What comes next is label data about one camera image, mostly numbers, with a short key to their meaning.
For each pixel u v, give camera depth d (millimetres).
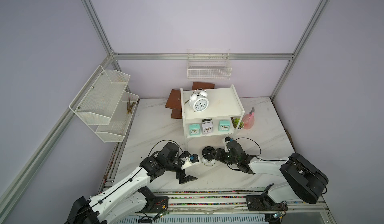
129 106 979
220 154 782
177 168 638
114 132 732
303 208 743
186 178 649
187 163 646
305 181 436
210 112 698
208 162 860
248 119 930
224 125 800
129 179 487
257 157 634
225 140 842
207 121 815
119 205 548
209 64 951
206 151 881
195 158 624
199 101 649
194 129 787
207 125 792
